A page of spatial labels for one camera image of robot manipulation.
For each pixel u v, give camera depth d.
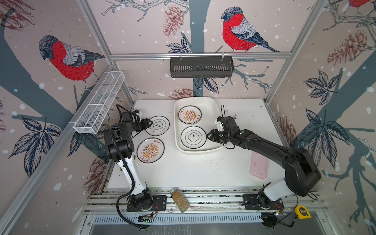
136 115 0.95
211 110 1.14
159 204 0.73
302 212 0.69
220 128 0.77
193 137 0.98
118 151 0.53
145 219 0.72
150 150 0.93
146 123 0.95
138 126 0.90
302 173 0.43
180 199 0.71
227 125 0.67
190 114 1.10
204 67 1.07
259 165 0.84
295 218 0.68
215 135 0.76
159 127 1.05
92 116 0.72
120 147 0.56
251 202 0.73
